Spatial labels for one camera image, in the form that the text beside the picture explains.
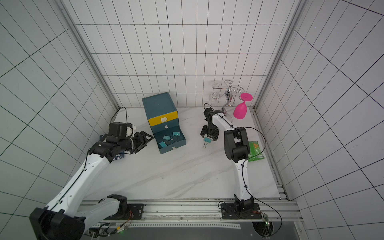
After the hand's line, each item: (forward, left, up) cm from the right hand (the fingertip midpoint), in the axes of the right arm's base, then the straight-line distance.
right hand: (202, 137), depth 101 cm
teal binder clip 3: (-9, +26, +2) cm, 27 cm away
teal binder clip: (-3, -3, 0) cm, 4 cm away
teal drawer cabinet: (+9, +29, +21) cm, 37 cm away
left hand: (-18, +28, +19) cm, 38 cm away
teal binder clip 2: (-3, +24, +2) cm, 24 cm away
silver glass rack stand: (+16, -16, +26) cm, 34 cm away
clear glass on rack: (+11, -7, +26) cm, 29 cm away
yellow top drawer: (0, +24, +19) cm, 30 cm away
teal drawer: (0, +24, +11) cm, 26 cm away
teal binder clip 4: (+2, +18, 0) cm, 18 cm away
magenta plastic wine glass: (+9, -23, +17) cm, 31 cm away
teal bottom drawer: (-5, +18, +1) cm, 19 cm away
